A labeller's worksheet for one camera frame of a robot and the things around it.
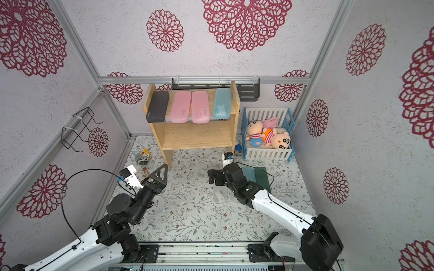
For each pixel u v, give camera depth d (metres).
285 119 1.13
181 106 0.72
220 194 0.90
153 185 0.56
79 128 0.80
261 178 1.00
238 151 1.06
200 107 0.70
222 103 0.72
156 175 0.56
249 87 0.95
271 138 1.03
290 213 0.46
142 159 1.00
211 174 0.70
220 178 0.70
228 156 0.70
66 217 0.43
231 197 0.90
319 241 0.40
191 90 0.82
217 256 0.73
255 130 1.05
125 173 0.56
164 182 0.57
